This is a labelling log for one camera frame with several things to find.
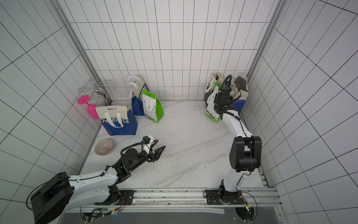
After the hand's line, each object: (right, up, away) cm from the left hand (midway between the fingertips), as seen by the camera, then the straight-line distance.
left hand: (160, 145), depth 80 cm
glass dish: (-39, -4, +10) cm, 40 cm away
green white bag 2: (-7, +22, +12) cm, 26 cm away
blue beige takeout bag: (+52, +34, +12) cm, 63 cm away
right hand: (+43, +32, +9) cm, 54 cm away
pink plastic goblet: (-46, +21, +8) cm, 51 cm away
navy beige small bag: (+38, +45, +20) cm, 62 cm away
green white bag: (+35, +20, +23) cm, 46 cm away
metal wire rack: (-42, +35, +9) cm, 56 cm away
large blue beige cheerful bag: (-28, +14, +7) cm, 32 cm away
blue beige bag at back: (-19, +38, +14) cm, 44 cm away
